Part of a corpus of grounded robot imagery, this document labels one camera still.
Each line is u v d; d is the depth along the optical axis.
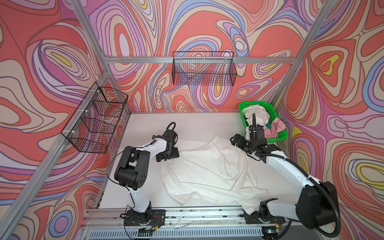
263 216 0.66
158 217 0.72
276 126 1.02
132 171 0.49
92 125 0.78
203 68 0.96
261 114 1.03
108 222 0.72
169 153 0.81
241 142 0.76
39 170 0.52
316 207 0.41
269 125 1.01
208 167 0.91
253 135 0.65
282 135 0.98
